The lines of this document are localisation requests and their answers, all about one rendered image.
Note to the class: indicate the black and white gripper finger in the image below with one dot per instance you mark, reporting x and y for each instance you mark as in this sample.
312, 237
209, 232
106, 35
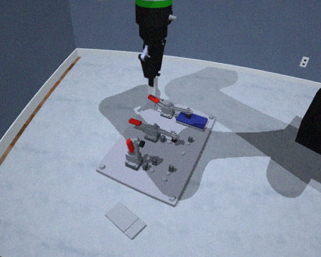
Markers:
148, 64
159, 59

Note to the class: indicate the blue rectangular plate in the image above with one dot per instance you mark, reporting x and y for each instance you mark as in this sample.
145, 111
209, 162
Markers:
195, 121

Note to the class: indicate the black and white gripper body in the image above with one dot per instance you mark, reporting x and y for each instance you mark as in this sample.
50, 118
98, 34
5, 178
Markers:
151, 37

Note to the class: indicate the grey toggle clamp with red handle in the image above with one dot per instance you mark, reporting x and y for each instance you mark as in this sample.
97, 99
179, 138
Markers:
134, 162

